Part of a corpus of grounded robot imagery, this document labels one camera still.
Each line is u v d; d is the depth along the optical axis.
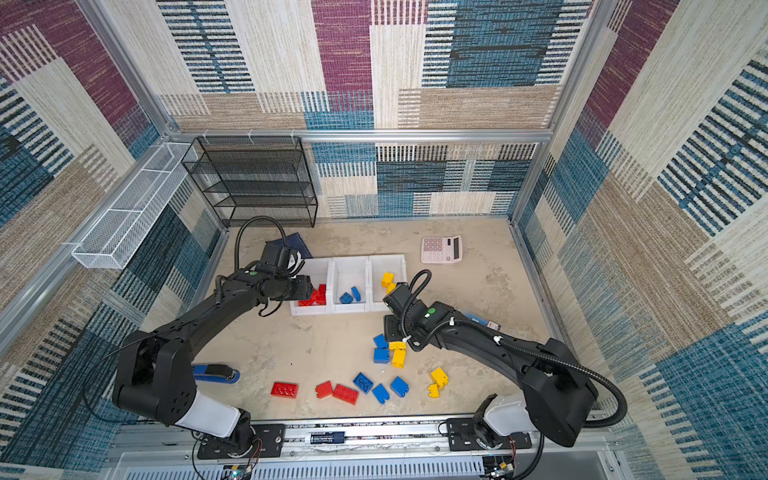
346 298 0.97
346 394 0.79
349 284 1.01
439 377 0.80
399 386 0.81
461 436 0.73
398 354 0.85
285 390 0.80
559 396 0.42
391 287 0.99
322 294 0.95
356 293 0.98
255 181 1.09
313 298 0.96
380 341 0.90
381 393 0.81
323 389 0.81
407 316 0.62
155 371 0.48
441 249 1.08
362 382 0.82
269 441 0.73
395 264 1.00
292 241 1.15
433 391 0.80
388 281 1.00
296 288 0.79
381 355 0.87
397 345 0.87
